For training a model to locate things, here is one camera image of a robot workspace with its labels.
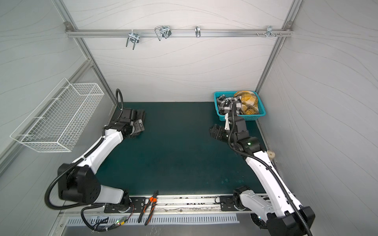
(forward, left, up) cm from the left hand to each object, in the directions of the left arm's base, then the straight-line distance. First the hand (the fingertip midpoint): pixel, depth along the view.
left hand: (134, 124), depth 86 cm
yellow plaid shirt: (+24, -76, -6) cm, 79 cm away
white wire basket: (-11, +29, +15) cm, 34 cm away
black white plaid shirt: (+26, -58, -7) cm, 64 cm away
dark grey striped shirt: (-5, -6, +6) cm, 10 cm away
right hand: (-6, -48, +8) cm, 49 cm away
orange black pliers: (-36, -15, -16) cm, 43 cm away
